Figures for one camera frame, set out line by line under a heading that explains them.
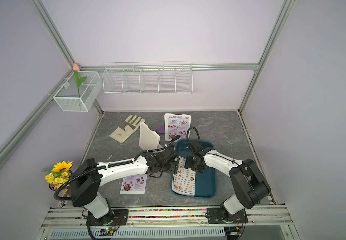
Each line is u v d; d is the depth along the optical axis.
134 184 0.85
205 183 0.83
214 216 0.73
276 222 0.73
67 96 0.84
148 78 0.99
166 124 0.94
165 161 0.64
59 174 0.63
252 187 0.43
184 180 0.84
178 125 0.95
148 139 0.84
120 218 0.73
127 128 1.10
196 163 0.76
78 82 0.90
